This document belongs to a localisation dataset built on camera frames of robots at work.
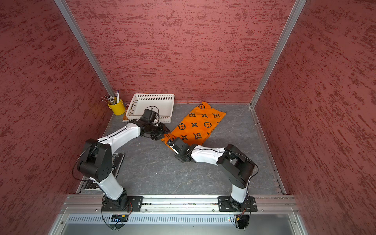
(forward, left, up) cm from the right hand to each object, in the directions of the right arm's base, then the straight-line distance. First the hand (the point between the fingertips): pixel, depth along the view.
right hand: (182, 152), depth 91 cm
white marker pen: (+38, +47, +16) cm, 63 cm away
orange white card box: (+29, +44, +1) cm, 53 cm away
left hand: (+8, +9, +9) cm, 15 cm away
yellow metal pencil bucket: (+35, +49, +6) cm, 61 cm away
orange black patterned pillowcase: (+20, -10, +1) cm, 23 cm away
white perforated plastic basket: (+44, +17, +1) cm, 48 cm away
